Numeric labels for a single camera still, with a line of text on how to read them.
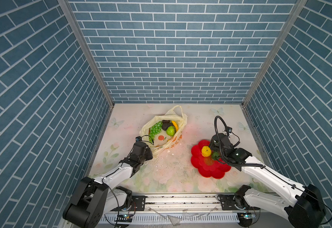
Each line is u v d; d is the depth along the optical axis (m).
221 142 0.60
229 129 0.70
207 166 0.87
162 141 0.99
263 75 1.01
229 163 0.56
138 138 0.81
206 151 0.87
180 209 0.72
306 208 0.39
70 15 0.73
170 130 0.96
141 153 0.71
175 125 1.04
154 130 0.99
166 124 1.03
